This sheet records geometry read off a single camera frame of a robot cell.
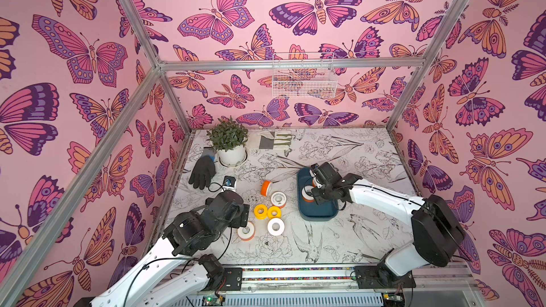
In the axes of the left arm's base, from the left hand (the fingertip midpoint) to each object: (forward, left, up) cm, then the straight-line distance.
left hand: (237, 203), depth 71 cm
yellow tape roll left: (+5, -6, -18) cm, 20 cm away
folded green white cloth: (+46, -12, -19) cm, 52 cm away
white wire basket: (+55, -25, +14) cm, 62 cm away
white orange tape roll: (+11, -14, -18) cm, 25 cm away
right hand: (+10, -28, -13) cm, 33 cm away
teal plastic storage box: (+4, -32, -14) cm, 35 cm away
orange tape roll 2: (+13, -26, -17) cm, 34 cm away
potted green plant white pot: (+29, +7, 0) cm, 30 cm away
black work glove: (+25, +22, -17) cm, 38 cm away
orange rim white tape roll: (-4, -1, -19) cm, 19 cm away
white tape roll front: (-1, -13, -18) cm, 22 cm away
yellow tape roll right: (+5, -12, -18) cm, 22 cm away
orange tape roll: (+14, -8, -13) cm, 20 cm away
